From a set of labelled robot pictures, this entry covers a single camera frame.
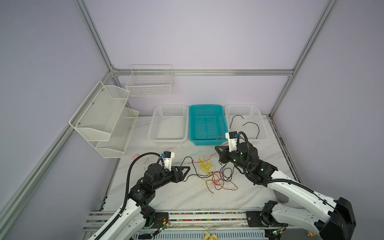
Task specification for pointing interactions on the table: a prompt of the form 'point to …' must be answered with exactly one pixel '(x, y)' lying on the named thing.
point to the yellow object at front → (209, 237)
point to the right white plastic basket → (247, 118)
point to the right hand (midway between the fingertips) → (214, 147)
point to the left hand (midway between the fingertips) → (186, 169)
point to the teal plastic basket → (207, 124)
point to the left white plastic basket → (169, 124)
